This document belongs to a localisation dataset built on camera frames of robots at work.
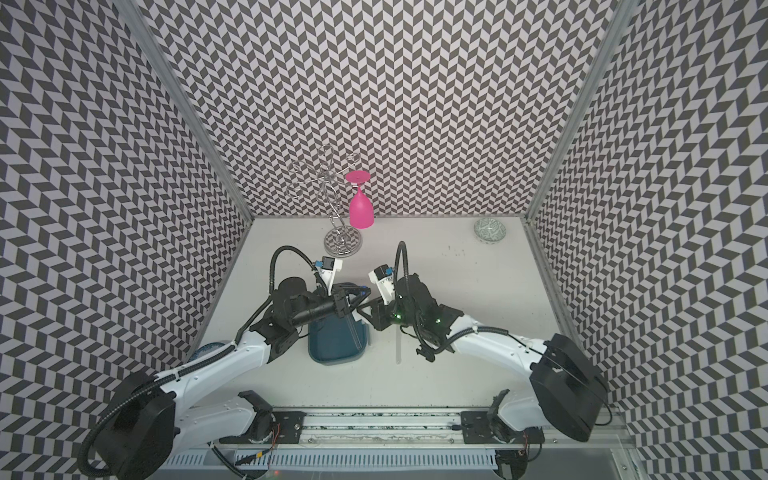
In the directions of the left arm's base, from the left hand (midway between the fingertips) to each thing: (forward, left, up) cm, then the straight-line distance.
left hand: (369, 295), depth 75 cm
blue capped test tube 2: (-5, -7, -20) cm, 22 cm away
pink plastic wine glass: (+28, +4, +2) cm, 29 cm away
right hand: (-3, +2, -4) cm, 6 cm away
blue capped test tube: (-4, +3, -1) cm, 5 cm away
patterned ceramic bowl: (+37, -42, -17) cm, 59 cm away
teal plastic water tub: (-4, +11, -20) cm, 24 cm away
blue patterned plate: (-8, +45, -14) cm, 48 cm away
